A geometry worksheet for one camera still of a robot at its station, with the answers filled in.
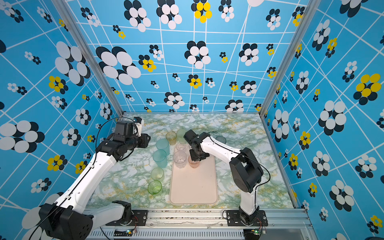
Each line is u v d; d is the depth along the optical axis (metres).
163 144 0.98
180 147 0.98
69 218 0.37
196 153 0.74
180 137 0.97
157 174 0.88
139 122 0.69
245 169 0.48
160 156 0.93
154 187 0.83
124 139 0.58
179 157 0.87
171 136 1.01
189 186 0.84
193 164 0.91
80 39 0.79
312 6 0.68
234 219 0.72
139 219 0.73
